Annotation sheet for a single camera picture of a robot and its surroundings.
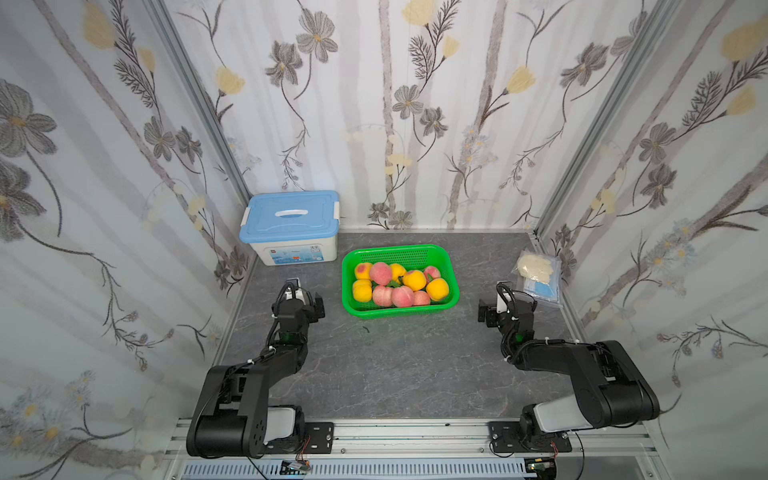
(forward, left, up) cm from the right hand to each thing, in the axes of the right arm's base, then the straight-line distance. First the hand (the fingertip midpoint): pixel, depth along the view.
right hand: (504, 295), depth 92 cm
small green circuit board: (-46, +59, -8) cm, 75 cm away
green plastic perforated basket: (+22, +28, -12) cm, 37 cm away
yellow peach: (+2, +45, -3) cm, 45 cm away
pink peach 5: (0, +26, -3) cm, 26 cm away
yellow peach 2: (+10, +34, -3) cm, 35 cm away
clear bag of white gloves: (+16, -16, -6) cm, 24 cm away
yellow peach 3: (+2, +21, 0) cm, 21 cm away
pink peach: (+6, +39, +1) cm, 40 cm away
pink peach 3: (-1, +38, -2) cm, 38 cm away
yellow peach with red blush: (+9, +45, -3) cm, 46 cm away
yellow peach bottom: (+5, +28, -1) cm, 28 cm away
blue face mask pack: (+6, -19, -7) cm, 21 cm away
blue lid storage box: (+20, +70, +5) cm, 73 cm away
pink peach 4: (-3, +32, +2) cm, 32 cm away
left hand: (-2, +63, +1) cm, 63 cm away
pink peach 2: (+10, +22, -3) cm, 24 cm away
